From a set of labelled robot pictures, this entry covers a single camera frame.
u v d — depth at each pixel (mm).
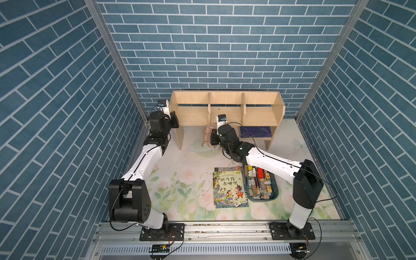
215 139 712
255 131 950
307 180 496
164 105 696
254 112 902
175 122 751
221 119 697
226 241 731
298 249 705
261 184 865
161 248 718
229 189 865
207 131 807
